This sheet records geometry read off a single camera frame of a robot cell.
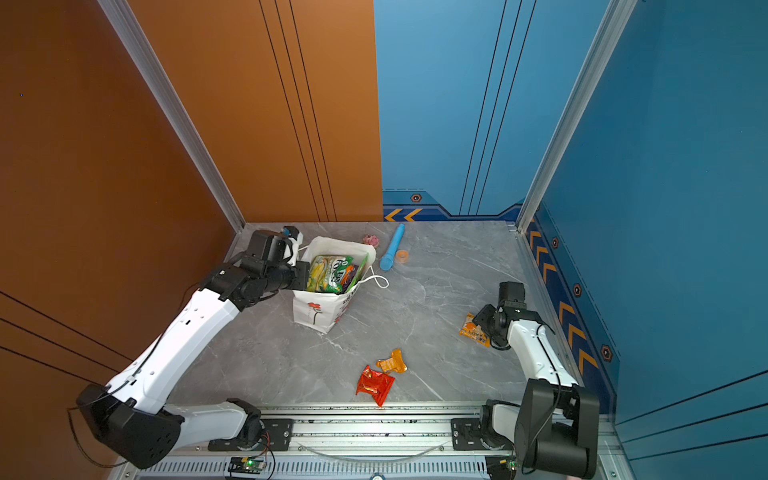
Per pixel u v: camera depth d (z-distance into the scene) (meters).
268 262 0.57
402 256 1.10
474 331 0.89
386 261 1.04
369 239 1.12
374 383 0.80
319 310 0.77
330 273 0.78
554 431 0.40
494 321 0.65
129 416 0.37
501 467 0.70
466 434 0.72
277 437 0.74
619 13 0.69
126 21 0.70
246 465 0.71
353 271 0.83
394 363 0.84
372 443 0.73
